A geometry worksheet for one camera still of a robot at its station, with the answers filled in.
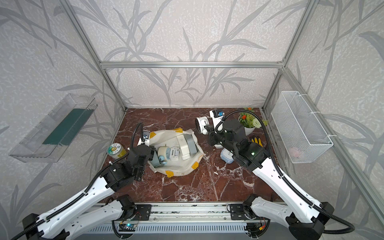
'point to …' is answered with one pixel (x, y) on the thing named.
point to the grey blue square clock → (192, 146)
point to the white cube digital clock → (174, 153)
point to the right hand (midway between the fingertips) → (206, 125)
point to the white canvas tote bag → (168, 137)
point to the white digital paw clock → (218, 146)
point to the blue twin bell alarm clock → (164, 153)
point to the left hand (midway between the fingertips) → (146, 142)
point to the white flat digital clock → (184, 147)
